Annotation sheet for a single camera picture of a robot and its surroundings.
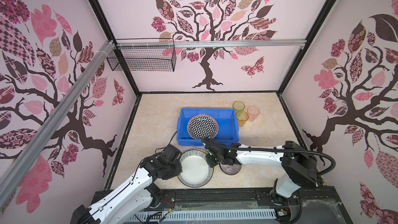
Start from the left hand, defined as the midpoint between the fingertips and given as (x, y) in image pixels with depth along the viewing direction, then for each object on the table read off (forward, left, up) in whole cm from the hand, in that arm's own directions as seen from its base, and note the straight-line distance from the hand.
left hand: (179, 172), depth 78 cm
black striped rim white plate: (+1, -9, -2) cm, 9 cm away
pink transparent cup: (+36, -45, +4) cm, 58 cm away
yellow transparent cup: (+35, -38, +1) cm, 52 cm away
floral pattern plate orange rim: (+30, -12, -3) cm, 33 cm away
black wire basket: (+84, +36, +12) cm, 93 cm away
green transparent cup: (+42, -37, +3) cm, 56 cm away
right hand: (+8, -14, -1) cm, 16 cm away
